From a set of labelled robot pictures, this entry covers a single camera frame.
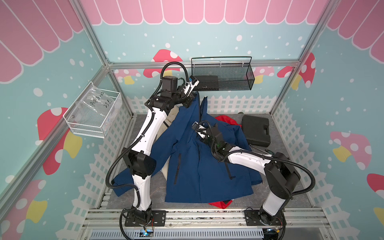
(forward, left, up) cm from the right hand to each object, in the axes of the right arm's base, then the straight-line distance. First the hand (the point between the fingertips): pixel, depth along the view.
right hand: (204, 126), depth 87 cm
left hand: (+8, +6, +17) cm, 19 cm away
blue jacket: (-24, +6, -12) cm, 28 cm away
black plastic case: (+8, -37, -15) cm, 40 cm away
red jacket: (+18, -21, -15) cm, 32 cm away
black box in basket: (+20, -2, +16) cm, 25 cm away
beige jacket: (-19, +24, -17) cm, 35 cm away
